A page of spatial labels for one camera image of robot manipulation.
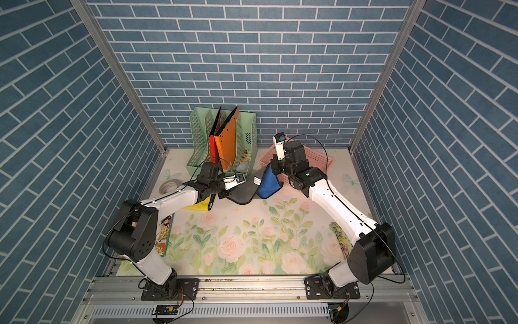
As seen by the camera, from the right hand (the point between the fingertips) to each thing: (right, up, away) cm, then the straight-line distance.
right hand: (277, 155), depth 80 cm
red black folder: (-28, +6, +6) cm, 29 cm away
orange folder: (-22, +7, +5) cm, 24 cm away
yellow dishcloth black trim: (-35, -23, +13) cm, 44 cm away
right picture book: (+29, -37, +5) cm, 47 cm away
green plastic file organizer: (-40, +20, +29) cm, 53 cm away
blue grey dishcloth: (-6, -11, +7) cm, 15 cm away
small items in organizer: (-18, 0, +35) cm, 39 cm away
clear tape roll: (-55, -14, +21) cm, 60 cm away
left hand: (-18, -12, +13) cm, 25 cm away
